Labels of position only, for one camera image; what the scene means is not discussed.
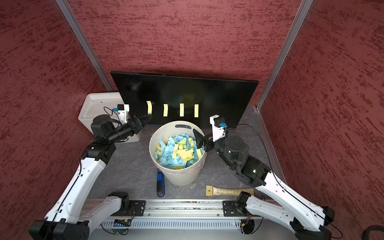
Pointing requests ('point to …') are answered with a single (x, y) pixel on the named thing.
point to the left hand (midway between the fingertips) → (149, 122)
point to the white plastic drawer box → (106, 103)
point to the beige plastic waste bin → (190, 175)
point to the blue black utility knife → (160, 188)
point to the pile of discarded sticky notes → (178, 152)
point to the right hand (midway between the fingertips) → (202, 130)
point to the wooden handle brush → (211, 191)
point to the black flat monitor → (179, 98)
